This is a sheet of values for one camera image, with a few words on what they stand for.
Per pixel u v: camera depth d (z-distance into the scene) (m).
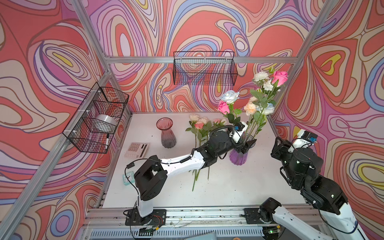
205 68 0.96
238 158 0.87
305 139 0.47
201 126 1.05
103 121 0.69
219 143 0.56
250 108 0.72
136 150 0.96
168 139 0.91
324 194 0.38
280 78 0.53
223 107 0.64
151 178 0.46
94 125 0.71
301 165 0.41
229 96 0.65
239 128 0.59
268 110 0.66
